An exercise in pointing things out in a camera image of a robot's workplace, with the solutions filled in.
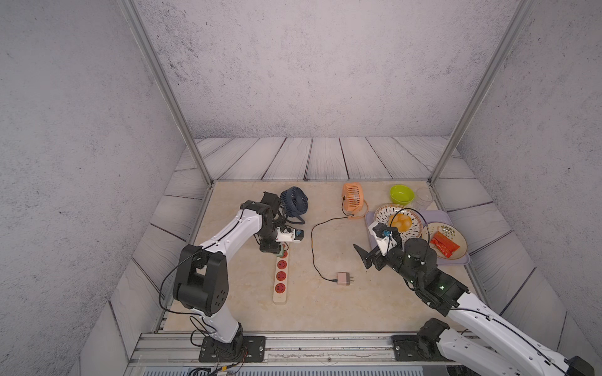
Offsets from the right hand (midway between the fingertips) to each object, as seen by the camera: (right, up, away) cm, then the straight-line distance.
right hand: (369, 235), depth 73 cm
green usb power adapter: (-28, -8, +12) cm, 32 cm away
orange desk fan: (+1, +11, +29) cm, 31 cm away
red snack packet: (+36, -8, +21) cm, 42 cm away
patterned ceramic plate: (+15, +5, +32) cm, 36 cm away
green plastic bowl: (+25, +13, +39) cm, 48 cm away
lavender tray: (+9, +3, +33) cm, 34 cm away
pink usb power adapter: (-6, -18, +13) cm, 23 cm away
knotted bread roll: (+21, +1, +28) cm, 35 cm away
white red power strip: (-29, -21, +10) cm, 37 cm away
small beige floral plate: (+40, -2, +26) cm, 48 cm away
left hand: (-30, -5, +15) cm, 34 cm away
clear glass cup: (+35, +12, +36) cm, 51 cm away
